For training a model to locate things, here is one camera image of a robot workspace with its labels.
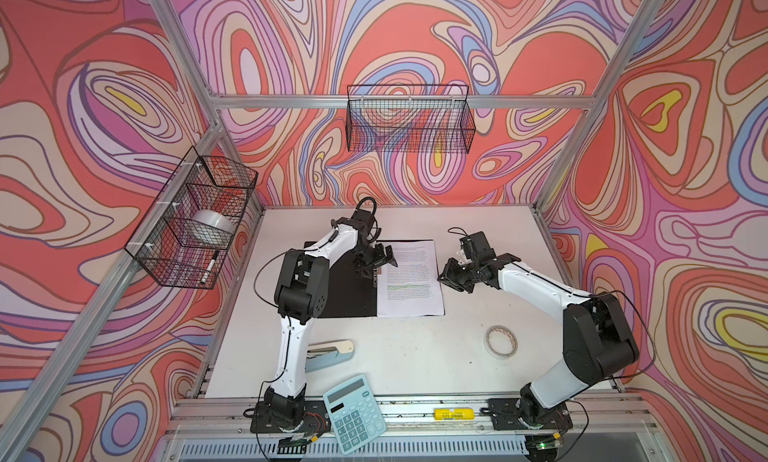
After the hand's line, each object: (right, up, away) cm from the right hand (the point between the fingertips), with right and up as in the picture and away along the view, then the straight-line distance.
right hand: (441, 284), depth 89 cm
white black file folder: (-28, -3, +4) cm, 28 cm away
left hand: (-16, +5, +8) cm, 18 cm away
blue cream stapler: (-34, -18, -9) cm, 40 cm away
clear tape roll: (+13, -18, -6) cm, 23 cm away
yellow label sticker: (-1, -30, -17) cm, 34 cm away
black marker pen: (-60, +10, -14) cm, 63 cm away
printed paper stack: (-8, -2, +7) cm, 10 cm away
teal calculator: (-25, -29, -18) cm, 42 cm away
